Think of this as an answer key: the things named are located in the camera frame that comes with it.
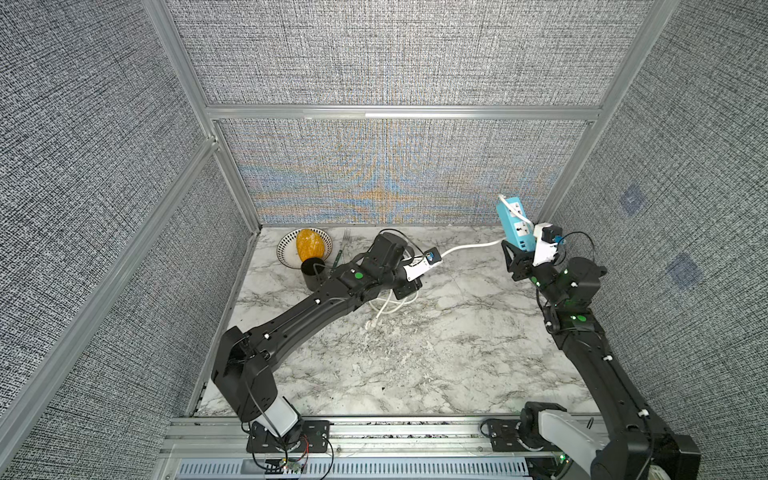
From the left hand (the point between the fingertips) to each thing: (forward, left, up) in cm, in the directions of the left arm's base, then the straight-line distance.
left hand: (424, 267), depth 76 cm
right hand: (+3, -22, +9) cm, 24 cm away
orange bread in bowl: (+25, +36, -19) cm, 47 cm away
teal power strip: (+1, -21, +11) cm, 24 cm away
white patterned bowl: (+25, +44, -23) cm, 55 cm away
